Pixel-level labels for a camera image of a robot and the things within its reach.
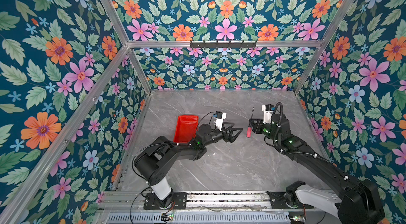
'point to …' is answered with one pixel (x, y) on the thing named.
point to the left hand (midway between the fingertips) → (240, 125)
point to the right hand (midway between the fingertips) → (250, 118)
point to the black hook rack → (223, 45)
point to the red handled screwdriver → (249, 129)
